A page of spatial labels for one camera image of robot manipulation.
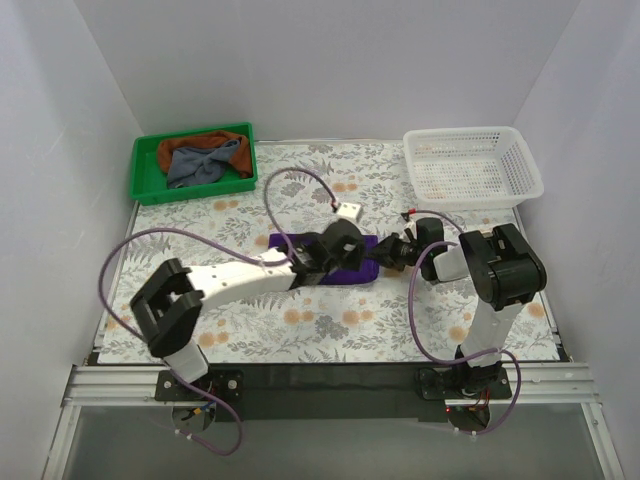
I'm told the purple towel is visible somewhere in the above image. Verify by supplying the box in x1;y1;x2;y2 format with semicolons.
268;232;380;286

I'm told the grey blue towel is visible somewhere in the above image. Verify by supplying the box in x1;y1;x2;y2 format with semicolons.
167;140;241;189

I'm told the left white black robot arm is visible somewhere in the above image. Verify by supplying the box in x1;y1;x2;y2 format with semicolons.
130;219;365;384

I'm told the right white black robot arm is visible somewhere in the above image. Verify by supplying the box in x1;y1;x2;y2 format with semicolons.
367;214;547;399

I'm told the white plastic basket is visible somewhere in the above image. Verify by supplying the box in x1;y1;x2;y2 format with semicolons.
403;126;544;211

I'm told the orange brown towel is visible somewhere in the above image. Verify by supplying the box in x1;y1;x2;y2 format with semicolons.
156;130;253;179

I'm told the green plastic tray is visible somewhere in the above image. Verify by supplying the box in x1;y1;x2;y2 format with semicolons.
129;122;259;206

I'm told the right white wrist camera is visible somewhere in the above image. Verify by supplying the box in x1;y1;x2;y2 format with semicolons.
400;208;417;243

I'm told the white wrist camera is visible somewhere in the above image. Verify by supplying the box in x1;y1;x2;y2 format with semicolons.
332;202;363;223
400;208;417;243

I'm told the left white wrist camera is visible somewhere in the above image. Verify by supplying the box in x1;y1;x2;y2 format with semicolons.
332;202;363;223

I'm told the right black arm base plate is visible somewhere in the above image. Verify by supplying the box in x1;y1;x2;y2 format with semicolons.
416;366;512;400

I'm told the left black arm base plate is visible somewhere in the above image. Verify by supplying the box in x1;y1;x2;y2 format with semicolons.
154;369;243;402

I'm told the aluminium frame rail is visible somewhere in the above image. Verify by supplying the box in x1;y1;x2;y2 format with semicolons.
44;362;623;479

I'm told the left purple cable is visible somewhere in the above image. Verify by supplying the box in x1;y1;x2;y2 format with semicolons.
98;168;346;456

